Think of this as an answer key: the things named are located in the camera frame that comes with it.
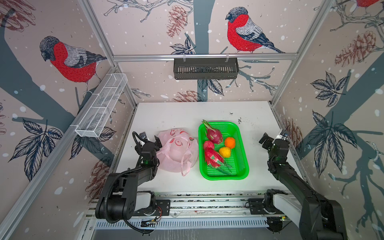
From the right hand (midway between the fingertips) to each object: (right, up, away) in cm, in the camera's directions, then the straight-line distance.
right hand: (273, 134), depth 86 cm
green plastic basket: (-20, -15, +2) cm, 25 cm away
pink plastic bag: (-56, -11, +6) cm, 58 cm away
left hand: (-73, -1, +3) cm, 73 cm away
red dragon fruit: (-35, -13, -4) cm, 38 cm away
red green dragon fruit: (-34, -1, +7) cm, 35 cm away
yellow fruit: (-28, -10, +2) cm, 30 cm away
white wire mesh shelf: (-96, +17, -7) cm, 98 cm away
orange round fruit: (-24, -6, +7) cm, 25 cm away
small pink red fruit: (-38, -6, +4) cm, 38 cm away
